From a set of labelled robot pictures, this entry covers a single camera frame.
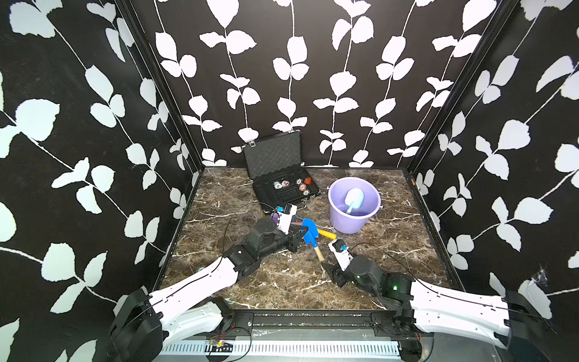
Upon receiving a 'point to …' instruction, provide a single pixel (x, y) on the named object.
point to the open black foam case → (275, 165)
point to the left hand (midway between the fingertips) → (309, 226)
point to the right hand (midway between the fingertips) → (325, 256)
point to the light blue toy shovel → (353, 198)
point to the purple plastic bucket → (350, 224)
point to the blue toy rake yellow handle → (325, 234)
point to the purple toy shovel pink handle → (275, 217)
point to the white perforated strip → (281, 348)
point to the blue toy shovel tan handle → (311, 236)
